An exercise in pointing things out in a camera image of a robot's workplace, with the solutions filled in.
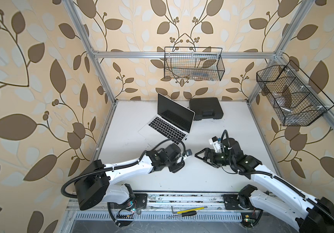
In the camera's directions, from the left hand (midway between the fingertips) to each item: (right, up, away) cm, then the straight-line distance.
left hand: (177, 156), depth 82 cm
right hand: (+11, 0, -5) cm, 12 cm away
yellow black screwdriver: (+7, -25, -10) cm, 28 cm away
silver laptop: (-2, +18, +26) cm, 32 cm away
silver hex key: (-3, -25, -10) cm, 27 cm away
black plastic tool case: (+23, +29, +31) cm, 48 cm away
